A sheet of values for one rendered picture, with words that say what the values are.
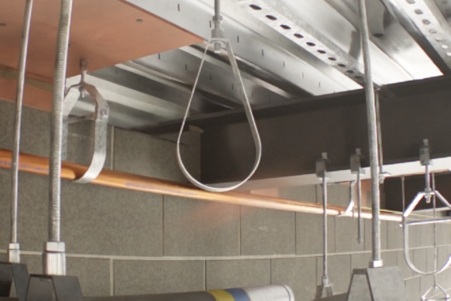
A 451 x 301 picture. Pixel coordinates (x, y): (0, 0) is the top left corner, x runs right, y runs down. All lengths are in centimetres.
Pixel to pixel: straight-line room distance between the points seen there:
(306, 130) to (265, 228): 59
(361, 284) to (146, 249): 103
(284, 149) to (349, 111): 22
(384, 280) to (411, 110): 99
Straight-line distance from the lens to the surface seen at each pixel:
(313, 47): 114
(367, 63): 66
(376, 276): 60
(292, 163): 166
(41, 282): 45
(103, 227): 149
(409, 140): 154
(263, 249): 213
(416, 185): 342
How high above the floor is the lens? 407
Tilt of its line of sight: 13 degrees up
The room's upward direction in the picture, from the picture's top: straight up
